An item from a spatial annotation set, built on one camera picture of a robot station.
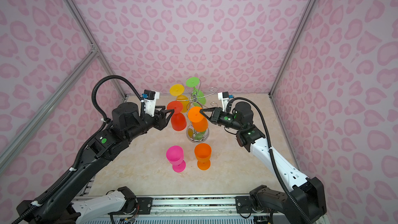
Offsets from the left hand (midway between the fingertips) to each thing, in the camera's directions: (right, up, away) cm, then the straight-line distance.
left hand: (169, 106), depth 63 cm
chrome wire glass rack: (+6, -19, +38) cm, 43 cm away
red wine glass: (+1, -6, +15) cm, 16 cm away
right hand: (+13, -3, +2) cm, 13 cm away
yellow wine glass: (+1, +8, +14) cm, 16 cm away
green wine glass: (+11, +4, +13) cm, 18 cm away
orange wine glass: (+14, -23, +15) cm, 31 cm away
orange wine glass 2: (+12, -7, +4) cm, 15 cm away
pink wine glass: (-1, -26, +19) cm, 32 cm away
